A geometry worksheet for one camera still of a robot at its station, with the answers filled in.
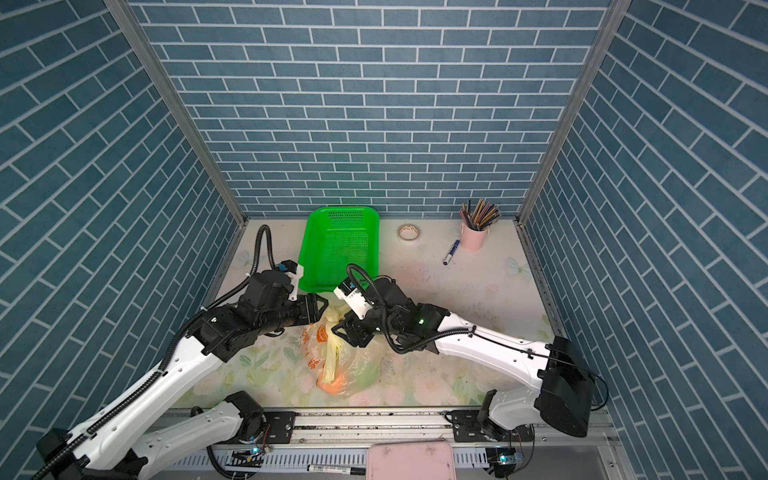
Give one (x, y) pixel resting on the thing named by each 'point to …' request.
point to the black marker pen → (338, 469)
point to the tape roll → (409, 232)
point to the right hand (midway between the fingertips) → (335, 321)
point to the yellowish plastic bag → (335, 365)
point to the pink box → (414, 460)
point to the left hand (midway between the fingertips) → (324, 304)
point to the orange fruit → (337, 387)
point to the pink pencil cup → (472, 240)
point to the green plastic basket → (336, 237)
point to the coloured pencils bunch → (483, 215)
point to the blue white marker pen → (451, 253)
